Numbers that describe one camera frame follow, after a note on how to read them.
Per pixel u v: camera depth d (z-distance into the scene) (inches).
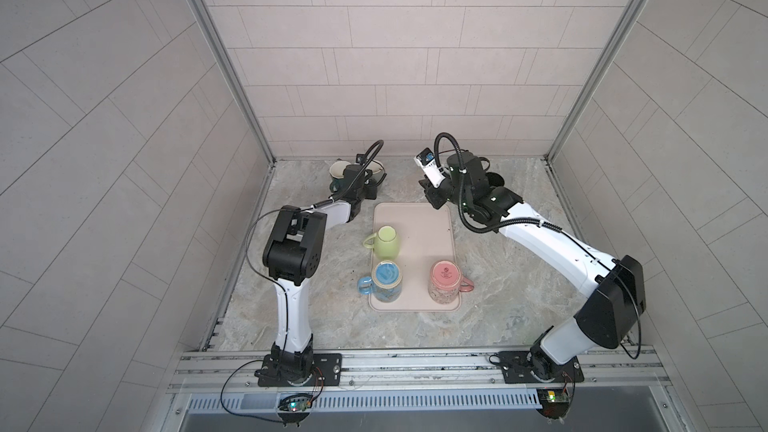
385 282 29.5
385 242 32.8
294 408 25.3
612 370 28.0
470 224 22.4
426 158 25.7
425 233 37.0
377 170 37.7
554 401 26.8
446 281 29.6
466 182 22.5
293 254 21.0
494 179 39.8
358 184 31.1
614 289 16.1
